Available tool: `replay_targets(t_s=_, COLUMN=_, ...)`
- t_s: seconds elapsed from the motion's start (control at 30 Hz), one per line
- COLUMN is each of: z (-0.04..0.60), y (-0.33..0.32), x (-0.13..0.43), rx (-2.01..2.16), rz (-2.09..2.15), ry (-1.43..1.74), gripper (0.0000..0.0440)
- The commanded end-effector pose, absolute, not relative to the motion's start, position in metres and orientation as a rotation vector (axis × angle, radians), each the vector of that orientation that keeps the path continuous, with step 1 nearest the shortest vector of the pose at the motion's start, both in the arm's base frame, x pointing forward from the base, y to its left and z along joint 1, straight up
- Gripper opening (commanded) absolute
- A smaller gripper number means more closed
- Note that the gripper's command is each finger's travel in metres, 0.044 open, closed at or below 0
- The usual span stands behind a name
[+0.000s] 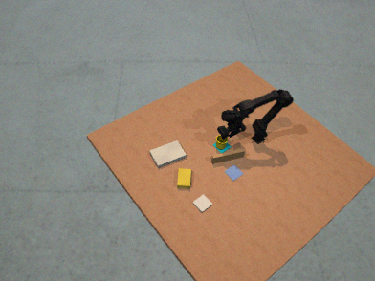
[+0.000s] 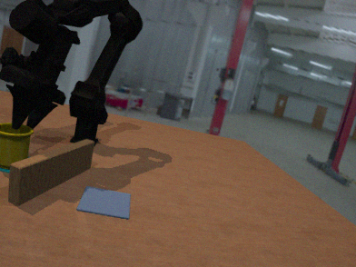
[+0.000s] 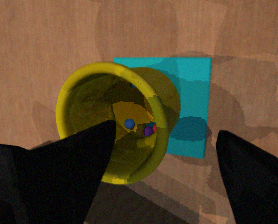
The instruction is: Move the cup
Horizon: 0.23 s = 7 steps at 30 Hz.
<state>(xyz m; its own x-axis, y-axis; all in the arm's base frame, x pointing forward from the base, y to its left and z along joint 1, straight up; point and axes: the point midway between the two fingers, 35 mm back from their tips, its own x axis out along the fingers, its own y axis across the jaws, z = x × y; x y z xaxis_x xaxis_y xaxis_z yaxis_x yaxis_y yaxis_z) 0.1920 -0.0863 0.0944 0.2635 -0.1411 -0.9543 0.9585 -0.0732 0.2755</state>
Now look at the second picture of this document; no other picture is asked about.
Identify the brown rectangular block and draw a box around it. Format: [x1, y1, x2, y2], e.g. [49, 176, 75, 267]
[8, 140, 94, 206]

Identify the yellow cup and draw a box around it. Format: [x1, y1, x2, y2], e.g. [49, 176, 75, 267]
[0, 123, 34, 170]

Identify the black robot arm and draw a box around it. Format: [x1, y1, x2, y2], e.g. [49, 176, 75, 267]
[0, 0, 143, 146]

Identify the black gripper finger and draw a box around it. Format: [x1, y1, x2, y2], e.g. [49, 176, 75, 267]
[6, 84, 42, 130]
[26, 99, 57, 130]

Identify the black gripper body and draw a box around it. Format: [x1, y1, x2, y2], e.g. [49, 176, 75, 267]
[0, 48, 66, 105]

